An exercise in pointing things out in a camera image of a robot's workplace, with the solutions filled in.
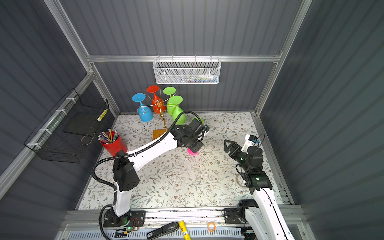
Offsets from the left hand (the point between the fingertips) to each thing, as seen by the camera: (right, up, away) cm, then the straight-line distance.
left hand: (198, 144), depth 83 cm
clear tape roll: (+24, -22, +3) cm, 33 cm away
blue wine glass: (-31, +18, +3) cm, 36 cm away
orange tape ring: (+8, -38, -12) cm, 41 cm away
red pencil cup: (-49, +1, +1) cm, 49 cm away
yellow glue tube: (-7, -39, -14) cm, 42 cm away
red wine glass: (-22, +22, -1) cm, 31 cm away
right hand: (+17, +1, -8) cm, 18 cm away
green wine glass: (-16, +31, +3) cm, 35 cm away
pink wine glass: (-3, -3, -10) cm, 11 cm away
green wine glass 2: (-12, +24, -3) cm, 27 cm away
